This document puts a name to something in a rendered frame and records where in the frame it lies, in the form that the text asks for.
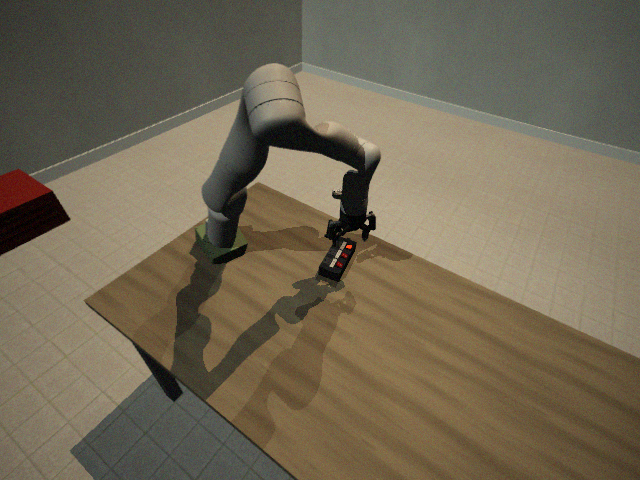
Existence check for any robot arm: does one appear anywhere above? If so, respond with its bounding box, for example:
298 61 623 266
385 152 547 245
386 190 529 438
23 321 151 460
202 63 381 248

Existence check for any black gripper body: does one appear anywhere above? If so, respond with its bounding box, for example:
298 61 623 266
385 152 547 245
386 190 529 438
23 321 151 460
338 209 367 232

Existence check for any black power strip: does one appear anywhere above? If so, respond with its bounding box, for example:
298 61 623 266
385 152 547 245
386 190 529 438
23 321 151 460
318 237 357 282

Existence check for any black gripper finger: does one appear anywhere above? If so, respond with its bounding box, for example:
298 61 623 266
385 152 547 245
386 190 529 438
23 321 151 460
356 211 376 241
326 219 352 248

